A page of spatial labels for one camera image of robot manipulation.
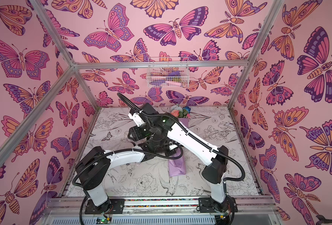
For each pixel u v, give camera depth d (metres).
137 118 0.63
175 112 1.07
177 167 0.82
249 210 0.72
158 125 0.49
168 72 0.95
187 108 1.13
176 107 1.13
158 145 0.69
